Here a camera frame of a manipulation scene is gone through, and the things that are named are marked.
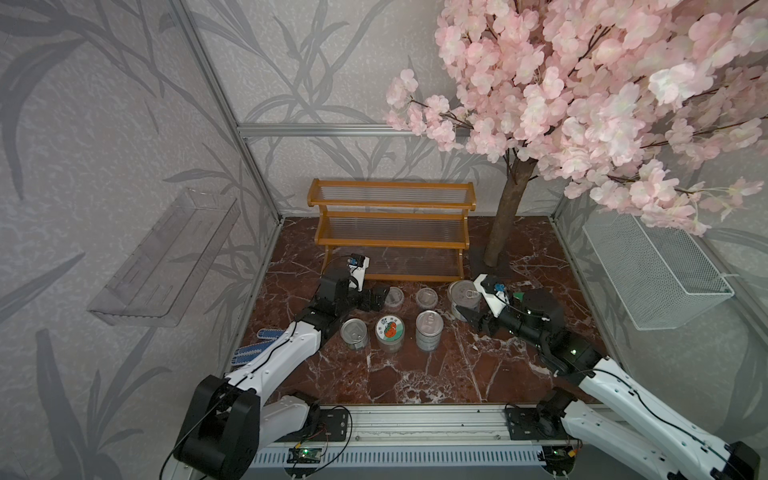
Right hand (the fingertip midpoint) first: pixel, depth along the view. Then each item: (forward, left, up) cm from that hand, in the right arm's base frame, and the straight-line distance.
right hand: (468, 294), depth 73 cm
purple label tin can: (0, +1, +1) cm, 2 cm away
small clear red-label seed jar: (+8, +9, -17) cm, 21 cm away
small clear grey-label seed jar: (+9, +19, -17) cm, 26 cm away
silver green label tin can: (-3, +30, -16) cm, 34 cm away
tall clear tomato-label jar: (-4, +20, -14) cm, 25 cm away
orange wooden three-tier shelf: (+41, +19, -22) cm, 50 cm away
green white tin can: (-4, +9, -11) cm, 15 cm away
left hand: (+8, +24, -8) cm, 27 cm away
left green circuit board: (-31, +40, -22) cm, 55 cm away
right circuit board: (-32, -22, -25) cm, 46 cm away
